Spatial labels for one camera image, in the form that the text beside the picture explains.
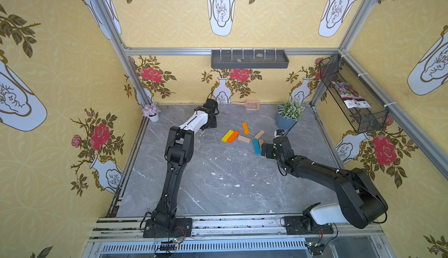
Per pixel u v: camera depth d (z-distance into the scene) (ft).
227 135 3.39
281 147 2.29
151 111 3.40
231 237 2.36
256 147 3.28
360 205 1.42
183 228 2.40
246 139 3.38
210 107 2.96
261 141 3.33
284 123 3.28
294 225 2.44
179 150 2.09
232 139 3.39
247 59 3.02
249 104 3.97
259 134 3.47
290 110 3.19
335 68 3.32
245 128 3.51
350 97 2.49
